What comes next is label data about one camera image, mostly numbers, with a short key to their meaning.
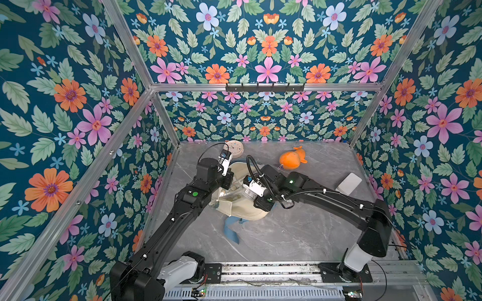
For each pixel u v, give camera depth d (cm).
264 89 93
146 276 38
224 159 65
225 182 68
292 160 103
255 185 68
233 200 91
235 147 115
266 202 66
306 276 74
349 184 97
